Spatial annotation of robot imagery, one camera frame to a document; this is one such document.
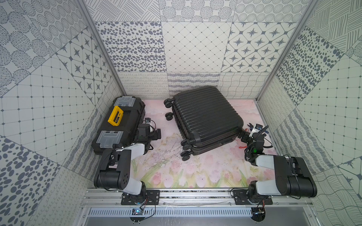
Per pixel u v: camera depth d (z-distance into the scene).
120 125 0.85
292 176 0.44
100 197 0.76
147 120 0.83
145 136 0.73
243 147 0.89
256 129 0.79
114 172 0.44
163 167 0.86
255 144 0.71
